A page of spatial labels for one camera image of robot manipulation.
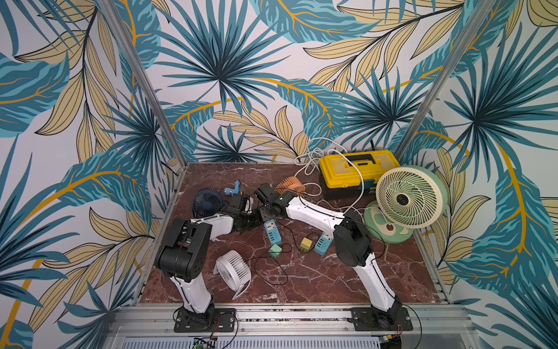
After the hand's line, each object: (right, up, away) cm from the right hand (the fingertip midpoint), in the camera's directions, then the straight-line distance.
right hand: (267, 210), depth 95 cm
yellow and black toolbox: (+31, +13, -1) cm, 34 cm away
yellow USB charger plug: (+16, -13, -5) cm, 22 cm away
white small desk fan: (-10, -18, -23) cm, 31 cm away
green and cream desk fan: (+50, +6, -18) cm, 54 cm away
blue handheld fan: (-19, +8, +9) cm, 23 cm away
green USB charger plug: (+3, -16, -8) cm, 18 cm away
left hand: (-2, -5, 0) cm, 5 cm away
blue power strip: (+2, -9, -3) cm, 10 cm away
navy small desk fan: (-25, +4, -2) cm, 26 cm away
